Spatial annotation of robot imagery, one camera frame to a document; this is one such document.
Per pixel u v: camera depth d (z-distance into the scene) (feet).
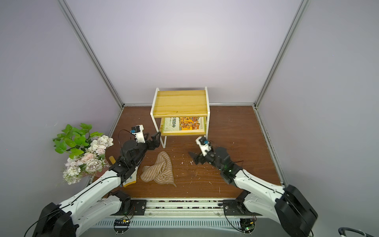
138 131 2.23
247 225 2.32
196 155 2.24
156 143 2.37
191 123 2.87
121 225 2.38
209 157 2.24
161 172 2.73
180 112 2.38
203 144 2.17
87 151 2.11
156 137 2.37
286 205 1.32
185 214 2.38
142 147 2.26
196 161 2.30
